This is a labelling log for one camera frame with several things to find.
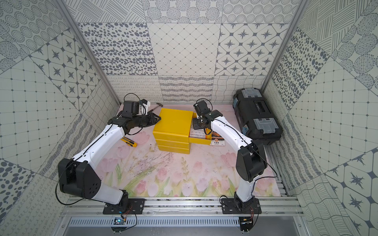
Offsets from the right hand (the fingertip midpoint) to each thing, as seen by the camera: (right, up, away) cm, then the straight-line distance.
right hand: (199, 125), depth 88 cm
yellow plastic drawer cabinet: (-15, -2, -7) cm, 17 cm away
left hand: (-23, +6, -5) cm, 25 cm away
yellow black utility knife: (-46, -11, +7) cm, 48 cm away
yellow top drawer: (+4, -8, -7) cm, 11 cm away
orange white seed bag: (+13, -11, +10) cm, 19 cm away
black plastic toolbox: (+36, +5, +2) cm, 37 cm away
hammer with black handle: (-32, +16, +31) cm, 47 cm away
